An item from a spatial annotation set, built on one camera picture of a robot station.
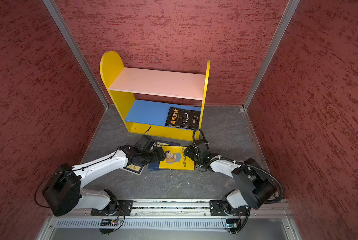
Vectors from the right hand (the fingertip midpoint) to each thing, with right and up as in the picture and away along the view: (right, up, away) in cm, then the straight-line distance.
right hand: (186, 156), depth 90 cm
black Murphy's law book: (-2, +24, +2) cm, 24 cm away
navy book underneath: (-19, -5, -3) cm, 20 cm away
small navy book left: (-30, -6, -4) cm, 31 cm away
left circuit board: (-39, -28, -18) cm, 51 cm away
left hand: (-15, -1, -6) cm, 17 cm away
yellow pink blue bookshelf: (-25, +25, +4) cm, 36 cm away
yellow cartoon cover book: (-6, -1, -2) cm, 7 cm away
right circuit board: (+22, -28, -19) cm, 40 cm away
